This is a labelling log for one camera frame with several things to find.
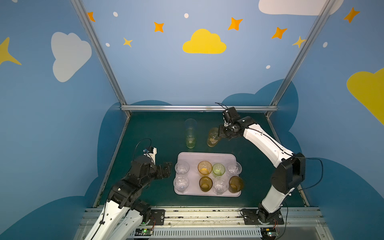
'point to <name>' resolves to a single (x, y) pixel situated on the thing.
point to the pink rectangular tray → (193, 159)
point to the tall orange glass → (213, 137)
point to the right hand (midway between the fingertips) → (222, 131)
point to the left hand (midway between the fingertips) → (166, 164)
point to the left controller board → (144, 232)
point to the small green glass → (218, 169)
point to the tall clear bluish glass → (191, 125)
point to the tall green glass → (190, 141)
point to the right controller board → (268, 233)
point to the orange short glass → (204, 168)
